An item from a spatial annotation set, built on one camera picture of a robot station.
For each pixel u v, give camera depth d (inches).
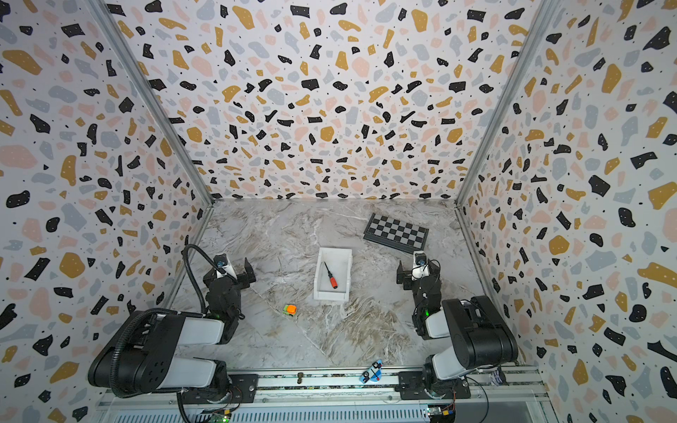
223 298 26.6
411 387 29.3
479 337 17.7
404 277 32.2
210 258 28.3
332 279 37.4
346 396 28.8
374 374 29.9
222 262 29.1
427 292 27.4
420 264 30.4
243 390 28.8
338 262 39.6
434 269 32.7
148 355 16.9
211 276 30.7
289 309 34.0
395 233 42.0
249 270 32.8
